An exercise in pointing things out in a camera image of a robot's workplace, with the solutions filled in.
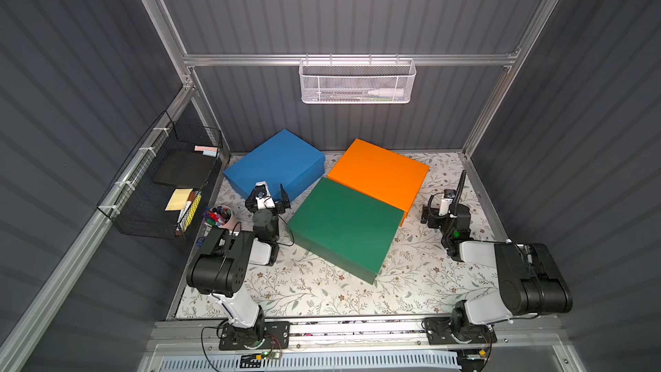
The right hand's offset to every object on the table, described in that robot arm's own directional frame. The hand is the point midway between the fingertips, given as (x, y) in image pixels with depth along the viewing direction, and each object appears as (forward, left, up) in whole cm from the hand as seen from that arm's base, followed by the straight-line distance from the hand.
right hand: (442, 207), depth 94 cm
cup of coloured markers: (-8, +78, +7) cm, 79 cm away
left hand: (+1, +63, +9) cm, 64 cm away
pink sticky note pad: (+9, +84, +21) cm, 87 cm away
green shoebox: (-6, +33, -6) cm, 34 cm away
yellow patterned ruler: (-15, +79, +20) cm, 83 cm away
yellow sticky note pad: (-11, +84, +20) cm, 87 cm away
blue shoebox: (+26, +63, -2) cm, 68 cm away
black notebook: (-1, +85, +22) cm, 88 cm away
